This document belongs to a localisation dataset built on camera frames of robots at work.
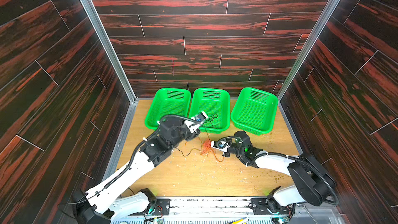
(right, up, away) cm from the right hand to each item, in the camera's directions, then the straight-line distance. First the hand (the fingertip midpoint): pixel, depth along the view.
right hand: (216, 139), depth 88 cm
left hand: (-11, +14, -19) cm, 26 cm away
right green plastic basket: (+30, +17, +24) cm, 42 cm away
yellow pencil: (+10, -34, -18) cm, 40 cm away
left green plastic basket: (-34, +24, +30) cm, 52 cm away
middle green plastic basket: (+3, +23, +31) cm, 39 cm away
